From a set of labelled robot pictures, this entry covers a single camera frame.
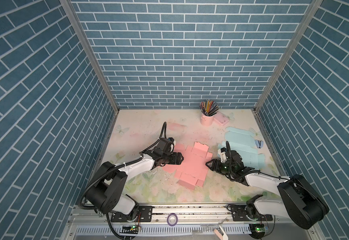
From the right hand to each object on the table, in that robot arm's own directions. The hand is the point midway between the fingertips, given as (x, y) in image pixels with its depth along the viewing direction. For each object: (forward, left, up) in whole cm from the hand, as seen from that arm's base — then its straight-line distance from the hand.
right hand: (207, 164), depth 88 cm
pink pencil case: (+38, -11, -1) cm, 40 cm away
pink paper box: (-3, +8, -3) cm, 9 cm away
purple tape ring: (-29, +15, -3) cm, 32 cm away
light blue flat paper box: (+21, -26, -4) cm, 34 cm away
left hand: (+1, +17, +2) cm, 17 cm away
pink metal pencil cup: (+31, 0, +4) cm, 31 cm away
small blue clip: (+18, -35, -2) cm, 40 cm away
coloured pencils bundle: (+38, -1, +10) cm, 39 cm away
